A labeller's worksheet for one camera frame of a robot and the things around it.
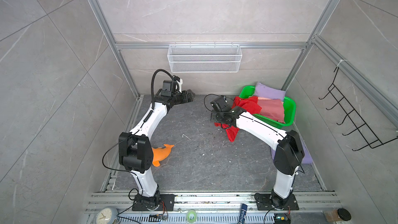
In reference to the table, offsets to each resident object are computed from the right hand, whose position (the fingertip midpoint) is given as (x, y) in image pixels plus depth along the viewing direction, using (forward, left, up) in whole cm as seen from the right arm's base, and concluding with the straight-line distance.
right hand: (214, 114), depth 89 cm
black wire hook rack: (-17, -60, +15) cm, 64 cm away
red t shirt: (+10, -24, -3) cm, 26 cm away
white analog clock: (-46, +51, -10) cm, 69 cm away
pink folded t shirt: (+8, -39, -5) cm, 40 cm away
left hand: (+9, +14, +10) cm, 19 cm away
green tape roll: (-46, +12, -15) cm, 50 cm away
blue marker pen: (-47, -10, -13) cm, 50 cm away
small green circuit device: (-49, -29, -16) cm, 59 cm away
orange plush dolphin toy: (-19, +32, -11) cm, 38 cm away
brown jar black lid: (-49, -49, -6) cm, 69 cm away
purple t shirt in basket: (+23, -36, -4) cm, 43 cm away
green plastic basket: (+10, -53, -10) cm, 55 cm away
